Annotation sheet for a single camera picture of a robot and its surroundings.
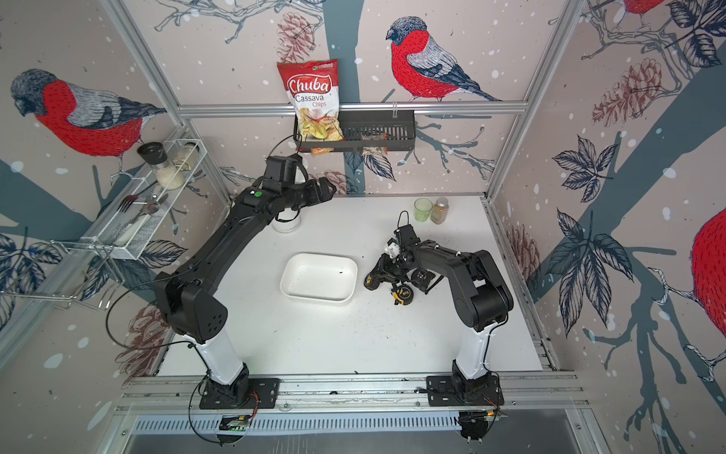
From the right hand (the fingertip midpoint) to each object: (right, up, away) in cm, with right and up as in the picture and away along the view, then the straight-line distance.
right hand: (373, 274), depth 94 cm
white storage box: (-19, -2, +4) cm, 20 cm away
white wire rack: (-64, +20, -20) cm, 70 cm away
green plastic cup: (+20, +24, +17) cm, 35 cm away
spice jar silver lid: (+26, +22, +13) cm, 36 cm away
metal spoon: (-58, +22, -23) cm, 66 cm away
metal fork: (-63, +23, -23) cm, 71 cm away
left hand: (-13, +29, -12) cm, 34 cm away
